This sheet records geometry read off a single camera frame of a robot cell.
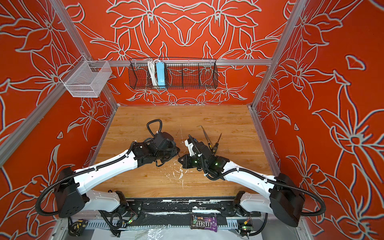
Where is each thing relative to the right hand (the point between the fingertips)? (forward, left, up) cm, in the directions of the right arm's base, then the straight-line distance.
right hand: (175, 161), depth 74 cm
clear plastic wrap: (-28, +8, -15) cm, 33 cm away
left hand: (+5, -3, +2) cm, 6 cm away
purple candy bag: (-24, -12, -13) cm, 30 cm away
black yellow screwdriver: (+17, -25, -14) cm, 33 cm away
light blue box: (+48, +10, +20) cm, 53 cm away
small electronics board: (-28, -33, -16) cm, 46 cm away
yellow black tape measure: (-26, +44, -11) cm, 53 cm away
